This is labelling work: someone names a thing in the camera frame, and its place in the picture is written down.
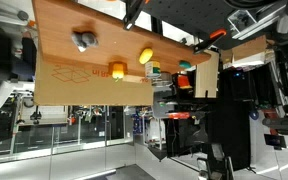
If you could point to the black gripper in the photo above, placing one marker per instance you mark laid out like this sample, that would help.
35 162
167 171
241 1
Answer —
28 50

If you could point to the yellow maize cob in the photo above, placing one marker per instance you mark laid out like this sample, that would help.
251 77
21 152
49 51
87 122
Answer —
146 55

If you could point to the grey plush toy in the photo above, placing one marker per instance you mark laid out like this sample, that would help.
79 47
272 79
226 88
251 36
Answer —
84 40

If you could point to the brown cardboard panel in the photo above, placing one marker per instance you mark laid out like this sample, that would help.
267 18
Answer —
90 86

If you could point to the orange cup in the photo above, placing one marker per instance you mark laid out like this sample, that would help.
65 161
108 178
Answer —
118 65

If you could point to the yellow bell pepper toy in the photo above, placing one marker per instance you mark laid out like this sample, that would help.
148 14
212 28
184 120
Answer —
118 71

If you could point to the yellow green tin can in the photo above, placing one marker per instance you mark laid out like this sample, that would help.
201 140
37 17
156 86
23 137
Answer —
153 69

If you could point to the stainless steel pot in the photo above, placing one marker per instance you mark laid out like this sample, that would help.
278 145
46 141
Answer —
164 79

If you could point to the teal toy cucumber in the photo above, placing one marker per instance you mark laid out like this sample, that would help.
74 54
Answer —
184 64

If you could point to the yellow red emergency stop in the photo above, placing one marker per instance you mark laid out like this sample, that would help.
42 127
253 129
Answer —
184 81

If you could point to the light wooden box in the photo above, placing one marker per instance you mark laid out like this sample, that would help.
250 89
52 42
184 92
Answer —
206 76

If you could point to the black equipment cabinet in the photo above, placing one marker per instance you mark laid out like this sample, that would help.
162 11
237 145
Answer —
232 116

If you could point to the brown cardboard box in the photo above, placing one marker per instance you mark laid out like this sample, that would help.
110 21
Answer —
250 48

